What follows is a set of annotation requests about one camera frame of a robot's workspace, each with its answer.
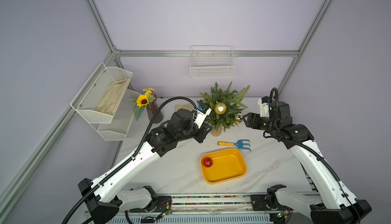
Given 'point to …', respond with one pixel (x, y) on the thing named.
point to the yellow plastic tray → (227, 165)
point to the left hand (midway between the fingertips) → (208, 129)
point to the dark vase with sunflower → (148, 100)
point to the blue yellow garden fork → (239, 143)
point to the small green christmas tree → (232, 99)
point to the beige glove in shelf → (112, 96)
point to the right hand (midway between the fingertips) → (249, 120)
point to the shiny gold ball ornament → (239, 118)
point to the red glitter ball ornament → (207, 162)
